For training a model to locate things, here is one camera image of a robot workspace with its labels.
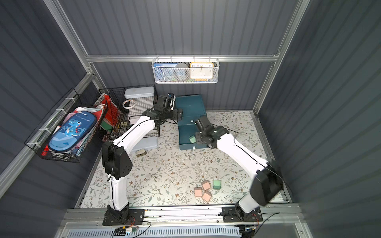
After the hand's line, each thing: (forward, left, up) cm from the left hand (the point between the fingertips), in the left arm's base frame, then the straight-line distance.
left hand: (178, 112), depth 89 cm
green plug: (-11, -9, -14) cm, 19 cm away
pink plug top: (-37, -16, -22) cm, 46 cm away
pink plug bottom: (-43, -16, -22) cm, 51 cm away
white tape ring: (+14, +35, -2) cm, 38 cm away
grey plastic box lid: (+20, +32, 0) cm, 38 cm away
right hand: (-15, -16, -4) cm, 22 cm away
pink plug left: (-40, -12, -22) cm, 47 cm away
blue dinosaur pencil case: (-24, +45, +11) cm, 52 cm away
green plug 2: (-37, -22, -21) cm, 48 cm away
